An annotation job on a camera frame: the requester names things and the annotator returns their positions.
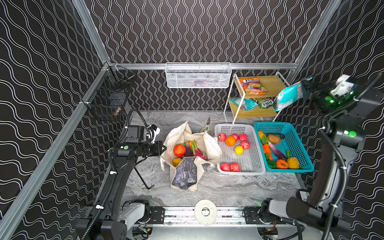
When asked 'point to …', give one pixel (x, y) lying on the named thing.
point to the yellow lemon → (239, 150)
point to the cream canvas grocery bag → (187, 176)
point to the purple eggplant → (188, 152)
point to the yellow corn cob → (261, 133)
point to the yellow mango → (176, 161)
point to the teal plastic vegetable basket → (282, 149)
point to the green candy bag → (265, 102)
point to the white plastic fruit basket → (251, 161)
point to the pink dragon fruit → (198, 153)
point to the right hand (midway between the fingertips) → (300, 78)
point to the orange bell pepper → (281, 164)
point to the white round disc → (203, 220)
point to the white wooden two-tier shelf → (253, 97)
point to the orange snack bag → (253, 86)
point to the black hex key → (143, 180)
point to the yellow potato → (293, 163)
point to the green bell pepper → (272, 164)
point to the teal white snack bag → (247, 104)
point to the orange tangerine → (230, 141)
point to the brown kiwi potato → (274, 139)
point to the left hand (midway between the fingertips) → (168, 148)
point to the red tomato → (179, 150)
